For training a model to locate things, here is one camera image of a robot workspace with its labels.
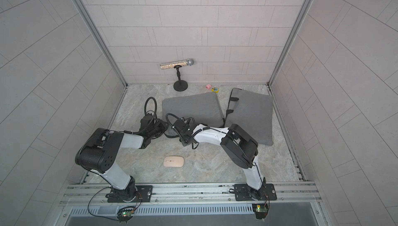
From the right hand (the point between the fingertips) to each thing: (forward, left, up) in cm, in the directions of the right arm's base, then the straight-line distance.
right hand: (188, 139), depth 91 cm
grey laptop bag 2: (+14, -42, +3) cm, 44 cm away
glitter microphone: (+41, -3, +25) cm, 48 cm away
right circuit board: (-36, -33, -1) cm, 49 cm away
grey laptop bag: (+20, -10, +2) cm, 22 cm away
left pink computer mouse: (-13, +7, +3) cm, 15 cm away
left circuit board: (-34, +25, +5) cm, 43 cm away
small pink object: (+39, -15, +4) cm, 42 cm away
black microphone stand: (+42, +7, +4) cm, 42 cm away
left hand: (+11, +9, +3) cm, 15 cm away
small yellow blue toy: (+36, -19, +3) cm, 41 cm away
